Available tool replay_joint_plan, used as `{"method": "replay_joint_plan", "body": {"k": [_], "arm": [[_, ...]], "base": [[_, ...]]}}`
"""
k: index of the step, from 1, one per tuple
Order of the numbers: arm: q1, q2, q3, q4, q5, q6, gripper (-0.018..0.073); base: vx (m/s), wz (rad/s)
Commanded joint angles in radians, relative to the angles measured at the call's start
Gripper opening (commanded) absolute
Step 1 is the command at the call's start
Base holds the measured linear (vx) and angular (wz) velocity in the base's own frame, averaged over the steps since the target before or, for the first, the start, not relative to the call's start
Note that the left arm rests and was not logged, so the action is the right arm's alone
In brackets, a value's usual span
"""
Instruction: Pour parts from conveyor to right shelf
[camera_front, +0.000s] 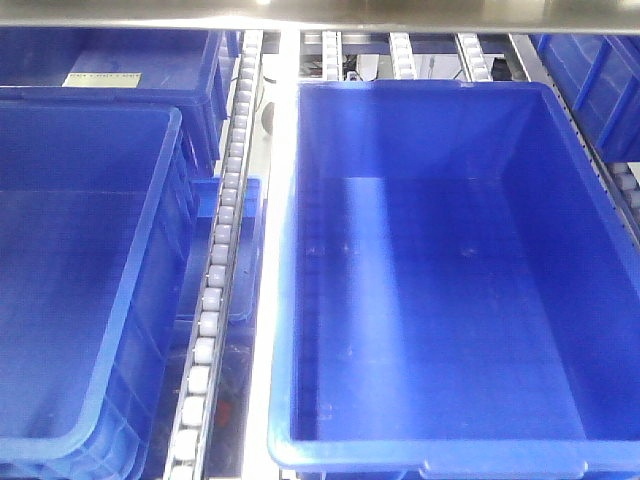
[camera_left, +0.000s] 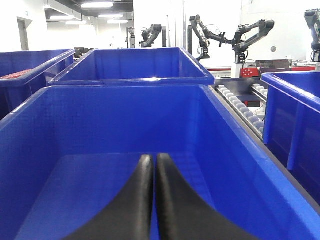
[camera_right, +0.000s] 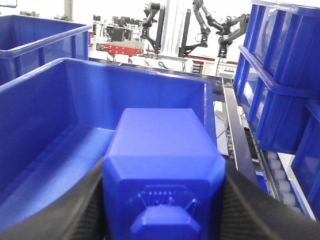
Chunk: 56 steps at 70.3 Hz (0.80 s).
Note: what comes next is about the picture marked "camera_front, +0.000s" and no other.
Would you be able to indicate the blue plastic bin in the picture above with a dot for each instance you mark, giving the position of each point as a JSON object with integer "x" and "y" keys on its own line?
{"x": 165, "y": 60}
{"x": 75, "y": 275}
{"x": 600, "y": 90}
{"x": 450, "y": 300}
{"x": 250, "y": 240}

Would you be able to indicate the pale paper label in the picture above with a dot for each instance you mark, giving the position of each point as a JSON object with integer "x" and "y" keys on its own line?
{"x": 100, "y": 80}

